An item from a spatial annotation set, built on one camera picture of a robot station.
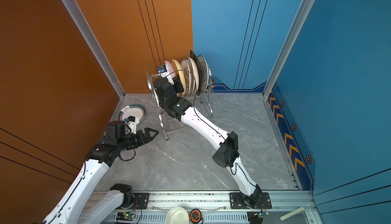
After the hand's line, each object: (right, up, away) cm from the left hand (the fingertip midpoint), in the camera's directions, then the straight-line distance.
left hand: (153, 133), depth 75 cm
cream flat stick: (+66, -36, -5) cm, 76 cm away
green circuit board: (-12, -38, -5) cm, 40 cm away
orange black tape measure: (+21, -35, -8) cm, 42 cm away
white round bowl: (+13, -37, -5) cm, 40 cm away
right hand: (+11, +29, 0) cm, 31 cm away
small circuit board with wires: (+50, -38, -5) cm, 63 cm away
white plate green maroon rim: (-26, +11, +34) cm, 44 cm away
